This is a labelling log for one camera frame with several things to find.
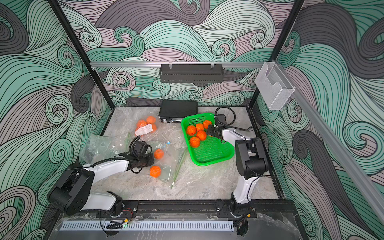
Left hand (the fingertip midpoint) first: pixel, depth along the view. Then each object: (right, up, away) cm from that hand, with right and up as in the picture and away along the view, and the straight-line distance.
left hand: (153, 159), depth 90 cm
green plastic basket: (+36, +4, +6) cm, 37 cm away
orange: (+34, +22, +13) cm, 42 cm away
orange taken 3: (+26, +11, +2) cm, 28 cm away
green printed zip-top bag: (-38, +7, +5) cm, 39 cm away
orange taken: (+23, +17, +8) cm, 30 cm away
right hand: (+36, +17, +9) cm, 41 cm away
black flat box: (+10, +30, +20) cm, 38 cm away
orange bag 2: (+3, -5, -9) cm, 10 cm away
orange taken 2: (+29, +20, +10) cm, 37 cm away
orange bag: (+3, +4, -2) cm, 5 cm away
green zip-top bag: (+8, 0, +2) cm, 8 cm away
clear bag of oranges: (-7, +19, +7) cm, 21 cm away
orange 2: (+30, +15, +5) cm, 34 cm away
